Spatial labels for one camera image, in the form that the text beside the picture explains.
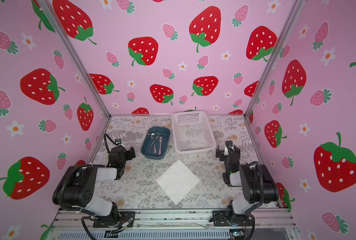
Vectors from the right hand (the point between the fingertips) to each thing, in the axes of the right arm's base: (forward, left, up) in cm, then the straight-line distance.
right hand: (227, 145), depth 91 cm
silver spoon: (+7, +51, -7) cm, 52 cm away
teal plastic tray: (+3, +48, -8) cm, 49 cm away
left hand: (-8, +66, -2) cm, 66 cm away
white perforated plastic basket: (+15, +24, -9) cm, 29 cm away
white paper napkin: (-23, +29, -10) cm, 38 cm away
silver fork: (+8, +48, -8) cm, 50 cm away
